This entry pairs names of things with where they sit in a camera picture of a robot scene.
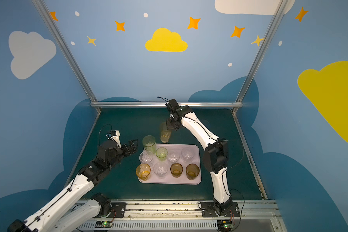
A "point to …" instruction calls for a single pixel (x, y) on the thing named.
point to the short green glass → (161, 153)
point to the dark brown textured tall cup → (192, 171)
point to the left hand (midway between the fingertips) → (135, 142)
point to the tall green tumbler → (149, 142)
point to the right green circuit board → (224, 225)
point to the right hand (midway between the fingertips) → (173, 124)
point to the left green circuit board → (107, 224)
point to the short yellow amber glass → (142, 171)
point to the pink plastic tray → (169, 179)
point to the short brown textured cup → (176, 169)
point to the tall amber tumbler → (165, 133)
